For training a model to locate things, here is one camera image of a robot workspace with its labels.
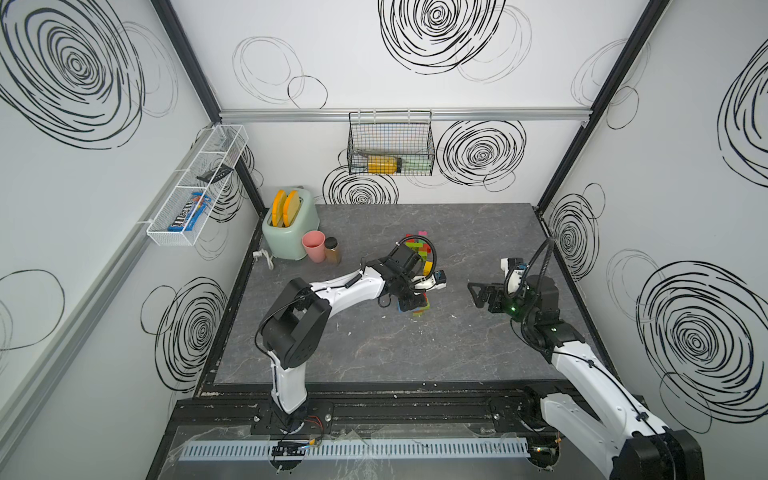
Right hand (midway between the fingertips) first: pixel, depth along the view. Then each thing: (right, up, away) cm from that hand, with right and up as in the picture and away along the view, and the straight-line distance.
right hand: (485, 285), depth 82 cm
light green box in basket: (-18, +35, +7) cm, 40 cm away
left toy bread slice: (-61, +22, +10) cm, 66 cm away
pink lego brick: (-14, +15, +30) cm, 36 cm away
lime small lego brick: (-16, -7, +5) cm, 18 cm away
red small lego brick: (-14, +10, +9) cm, 20 cm away
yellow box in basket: (-29, +35, +5) cm, 45 cm away
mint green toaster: (-61, +11, +16) cm, 64 cm away
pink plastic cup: (-52, +12, +19) cm, 57 cm away
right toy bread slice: (-57, +22, +11) cm, 62 cm away
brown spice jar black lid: (-45, +9, +17) cm, 49 cm away
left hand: (-17, -5, +8) cm, 19 cm away
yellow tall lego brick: (-13, +3, +20) cm, 24 cm away
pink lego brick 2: (-16, -4, +5) cm, 17 cm away
